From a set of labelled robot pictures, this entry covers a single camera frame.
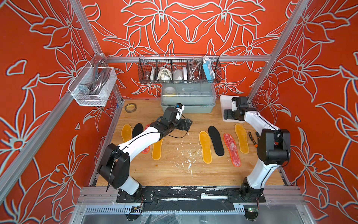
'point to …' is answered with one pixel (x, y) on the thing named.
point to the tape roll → (130, 108)
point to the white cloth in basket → (164, 74)
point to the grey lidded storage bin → (196, 98)
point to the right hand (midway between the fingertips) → (228, 112)
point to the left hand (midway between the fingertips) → (186, 119)
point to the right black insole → (215, 135)
